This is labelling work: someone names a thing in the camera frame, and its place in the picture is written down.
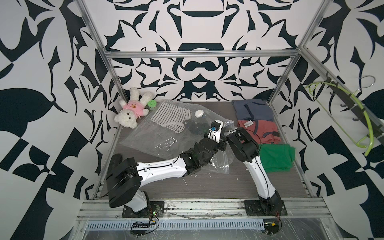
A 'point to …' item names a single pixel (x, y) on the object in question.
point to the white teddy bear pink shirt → (134, 108)
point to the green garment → (277, 158)
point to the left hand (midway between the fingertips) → (224, 127)
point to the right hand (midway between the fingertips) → (183, 121)
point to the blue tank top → (252, 109)
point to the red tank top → (262, 131)
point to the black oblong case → (115, 160)
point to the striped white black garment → (172, 117)
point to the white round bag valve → (199, 113)
